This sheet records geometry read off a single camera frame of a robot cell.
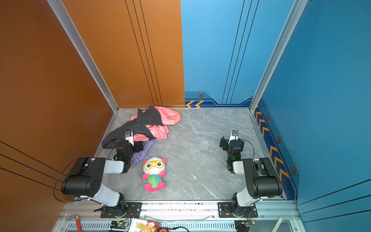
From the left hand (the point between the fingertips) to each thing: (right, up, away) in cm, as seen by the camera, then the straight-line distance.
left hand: (134, 138), depth 94 cm
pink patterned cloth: (+20, +14, +15) cm, 28 cm away
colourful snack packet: (+15, -38, -28) cm, 49 cm away
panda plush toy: (+16, -16, -14) cm, 26 cm away
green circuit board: (0, -40, -23) cm, 47 cm away
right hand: (+63, 0, -1) cm, 63 cm away
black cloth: (+7, +15, +10) cm, 19 cm away
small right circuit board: (+65, -39, -25) cm, 80 cm away
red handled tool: (-17, -40, -25) cm, 50 cm away
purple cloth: (+5, -11, -4) cm, 12 cm away
